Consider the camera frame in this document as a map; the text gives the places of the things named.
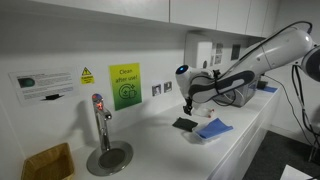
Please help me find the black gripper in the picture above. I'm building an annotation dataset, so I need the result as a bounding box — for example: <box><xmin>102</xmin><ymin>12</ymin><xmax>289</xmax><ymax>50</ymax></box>
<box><xmin>182</xmin><ymin>96</ymin><xmax>195</xmax><ymax>117</ymax></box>

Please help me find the clear plastic bowl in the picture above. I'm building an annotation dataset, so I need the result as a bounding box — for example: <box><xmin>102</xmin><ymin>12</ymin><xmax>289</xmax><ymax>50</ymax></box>
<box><xmin>181</xmin><ymin>123</ymin><xmax>231</xmax><ymax>145</ymax></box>

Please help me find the blue fabric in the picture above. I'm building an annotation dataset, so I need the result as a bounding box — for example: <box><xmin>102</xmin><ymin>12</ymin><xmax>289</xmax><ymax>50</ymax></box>
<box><xmin>195</xmin><ymin>117</ymin><xmax>234</xmax><ymax>140</ymax></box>

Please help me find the silver countertop appliance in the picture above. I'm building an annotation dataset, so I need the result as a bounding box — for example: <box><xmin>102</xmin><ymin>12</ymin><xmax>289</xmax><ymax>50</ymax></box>
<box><xmin>214</xmin><ymin>78</ymin><xmax>258</xmax><ymax>108</ymax></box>

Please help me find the white paper towel dispenser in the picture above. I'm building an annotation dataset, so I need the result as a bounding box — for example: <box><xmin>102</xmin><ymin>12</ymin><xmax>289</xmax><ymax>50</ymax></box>
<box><xmin>183</xmin><ymin>32</ymin><xmax>213</xmax><ymax>71</ymax></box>

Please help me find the green clean after use poster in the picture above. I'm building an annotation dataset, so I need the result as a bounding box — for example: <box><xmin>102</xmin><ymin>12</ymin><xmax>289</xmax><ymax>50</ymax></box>
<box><xmin>108</xmin><ymin>62</ymin><xmax>143</xmax><ymax>112</ymax></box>

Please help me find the white base cabinet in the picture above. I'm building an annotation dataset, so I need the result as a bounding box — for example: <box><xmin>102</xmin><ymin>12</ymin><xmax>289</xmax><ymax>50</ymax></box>
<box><xmin>206</xmin><ymin>91</ymin><xmax>282</xmax><ymax>180</ymax></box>

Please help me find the small black box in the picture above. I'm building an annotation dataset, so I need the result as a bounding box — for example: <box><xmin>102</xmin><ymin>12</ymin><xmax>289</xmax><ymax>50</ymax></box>
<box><xmin>256</xmin><ymin>79</ymin><xmax>268</xmax><ymax>90</ymax></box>

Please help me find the flat blue item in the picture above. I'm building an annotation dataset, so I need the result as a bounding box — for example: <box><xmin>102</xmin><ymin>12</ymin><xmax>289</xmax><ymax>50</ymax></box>
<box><xmin>258</xmin><ymin>85</ymin><xmax>278</xmax><ymax>94</ymax></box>

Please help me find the round metal drain tray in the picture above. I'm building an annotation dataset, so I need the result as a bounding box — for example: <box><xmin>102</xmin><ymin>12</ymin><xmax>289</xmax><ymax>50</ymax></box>
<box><xmin>86</xmin><ymin>140</ymin><xmax>134</xmax><ymax>177</ymax></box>

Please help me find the white upper cabinet door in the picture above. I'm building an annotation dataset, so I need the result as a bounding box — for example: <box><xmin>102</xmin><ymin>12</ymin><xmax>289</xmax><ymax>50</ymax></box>
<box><xmin>169</xmin><ymin>0</ymin><xmax>220</xmax><ymax>30</ymax></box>
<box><xmin>216</xmin><ymin>0</ymin><xmax>251</xmax><ymax>35</ymax></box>
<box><xmin>245</xmin><ymin>0</ymin><xmax>279</xmax><ymax>38</ymax></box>
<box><xmin>29</xmin><ymin>0</ymin><xmax>170</xmax><ymax>24</ymax></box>

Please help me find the yellow warning sign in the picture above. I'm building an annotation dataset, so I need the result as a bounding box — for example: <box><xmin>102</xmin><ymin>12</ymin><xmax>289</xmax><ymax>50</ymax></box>
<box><xmin>79</xmin><ymin>66</ymin><xmax>95</xmax><ymax>85</ymax></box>

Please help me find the white instruction sheet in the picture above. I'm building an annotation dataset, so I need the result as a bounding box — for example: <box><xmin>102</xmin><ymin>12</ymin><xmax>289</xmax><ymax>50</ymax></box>
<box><xmin>8</xmin><ymin>68</ymin><xmax>79</xmax><ymax>106</ymax></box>

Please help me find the yellow sponge holder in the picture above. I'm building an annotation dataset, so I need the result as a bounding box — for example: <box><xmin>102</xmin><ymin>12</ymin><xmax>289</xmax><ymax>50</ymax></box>
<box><xmin>20</xmin><ymin>142</ymin><xmax>76</xmax><ymax>180</ymax></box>

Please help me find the silver wall switch plate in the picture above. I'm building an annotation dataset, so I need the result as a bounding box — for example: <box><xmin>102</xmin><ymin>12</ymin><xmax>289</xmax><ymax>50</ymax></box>
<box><xmin>151</xmin><ymin>84</ymin><xmax>162</xmax><ymax>97</ymax></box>
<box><xmin>163</xmin><ymin>81</ymin><xmax>173</xmax><ymax>94</ymax></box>

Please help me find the dark wall notice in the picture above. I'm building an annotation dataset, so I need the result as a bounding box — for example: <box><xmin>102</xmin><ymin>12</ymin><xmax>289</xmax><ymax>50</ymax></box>
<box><xmin>230</xmin><ymin>44</ymin><xmax>241</xmax><ymax>61</ymax></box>

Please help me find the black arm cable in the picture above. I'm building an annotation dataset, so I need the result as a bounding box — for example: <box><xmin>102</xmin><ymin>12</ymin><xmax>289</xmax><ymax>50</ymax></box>
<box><xmin>213</xmin><ymin>20</ymin><xmax>314</xmax><ymax>83</ymax></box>

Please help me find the black hanging cable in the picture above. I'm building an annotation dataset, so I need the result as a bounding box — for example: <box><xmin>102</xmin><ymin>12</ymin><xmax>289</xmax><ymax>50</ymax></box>
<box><xmin>264</xmin><ymin>64</ymin><xmax>320</xmax><ymax>149</ymax></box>

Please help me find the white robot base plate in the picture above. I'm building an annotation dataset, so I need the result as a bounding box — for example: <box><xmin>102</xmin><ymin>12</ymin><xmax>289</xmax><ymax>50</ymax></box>
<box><xmin>279</xmin><ymin>164</ymin><xmax>314</xmax><ymax>180</ymax></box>

